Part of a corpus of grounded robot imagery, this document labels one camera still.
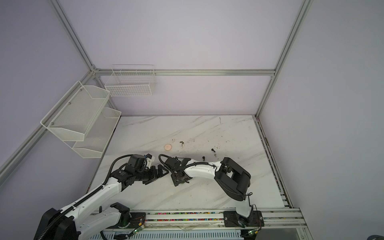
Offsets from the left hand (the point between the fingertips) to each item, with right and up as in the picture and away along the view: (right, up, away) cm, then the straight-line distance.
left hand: (162, 176), depth 81 cm
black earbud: (+24, +8, +16) cm, 29 cm away
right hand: (+7, -5, +5) cm, 10 cm away
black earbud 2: (+30, +12, +20) cm, 37 cm away
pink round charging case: (-1, +14, +19) cm, 24 cm away
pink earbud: (+2, +18, +23) cm, 29 cm away
